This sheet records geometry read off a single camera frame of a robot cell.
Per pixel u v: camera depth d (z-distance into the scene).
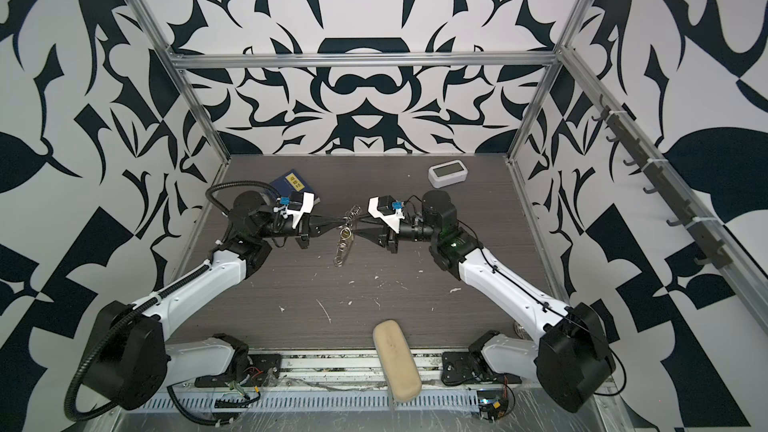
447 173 1.09
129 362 0.40
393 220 0.61
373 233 0.66
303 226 0.63
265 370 0.73
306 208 0.59
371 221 0.69
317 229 0.66
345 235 0.66
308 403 0.78
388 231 0.63
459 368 0.74
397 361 0.73
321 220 0.65
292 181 1.11
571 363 0.40
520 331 0.79
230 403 0.73
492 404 0.71
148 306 0.44
